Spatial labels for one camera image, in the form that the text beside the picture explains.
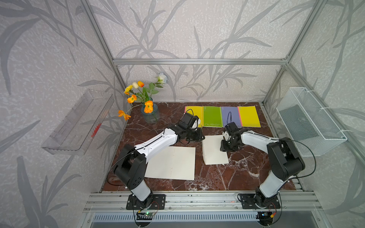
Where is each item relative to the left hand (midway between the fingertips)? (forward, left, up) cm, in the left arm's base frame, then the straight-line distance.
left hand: (204, 138), depth 82 cm
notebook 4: (-4, -6, -14) cm, 16 cm away
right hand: (+1, -13, -14) cm, 19 cm away
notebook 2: (+27, -8, -13) cm, 31 cm away
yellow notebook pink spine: (+28, -38, -14) cm, 49 cm away
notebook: (+35, +2, -16) cm, 39 cm away
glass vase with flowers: (+29, +43, +8) cm, 52 cm away
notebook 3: (-9, +19, -15) cm, 26 cm away
